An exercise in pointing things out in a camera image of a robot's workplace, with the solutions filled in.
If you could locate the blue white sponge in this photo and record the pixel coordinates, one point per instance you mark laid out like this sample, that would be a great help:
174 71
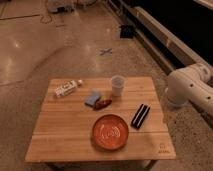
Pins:
93 98

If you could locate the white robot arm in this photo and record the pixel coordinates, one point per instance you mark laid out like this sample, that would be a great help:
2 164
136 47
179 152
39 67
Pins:
190 84

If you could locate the orange ceramic bowl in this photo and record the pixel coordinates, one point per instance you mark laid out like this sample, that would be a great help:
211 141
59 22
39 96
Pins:
110 132

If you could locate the translucent plastic cup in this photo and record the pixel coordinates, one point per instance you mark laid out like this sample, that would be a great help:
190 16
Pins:
117 84

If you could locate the dark red chili pepper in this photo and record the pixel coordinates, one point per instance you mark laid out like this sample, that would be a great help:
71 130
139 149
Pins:
102 104

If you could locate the wooden folding table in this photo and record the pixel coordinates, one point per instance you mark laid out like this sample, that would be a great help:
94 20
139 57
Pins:
131 128

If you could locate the black and white eraser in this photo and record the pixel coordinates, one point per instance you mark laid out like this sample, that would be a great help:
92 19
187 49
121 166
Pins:
139 116

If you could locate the black box on floor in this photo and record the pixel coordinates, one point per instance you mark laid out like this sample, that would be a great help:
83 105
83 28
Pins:
127 31

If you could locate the grey equipment base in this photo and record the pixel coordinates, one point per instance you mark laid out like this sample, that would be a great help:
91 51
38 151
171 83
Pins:
55 6

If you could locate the grey wall rail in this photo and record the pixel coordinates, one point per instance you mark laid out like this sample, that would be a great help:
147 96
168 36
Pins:
181 30

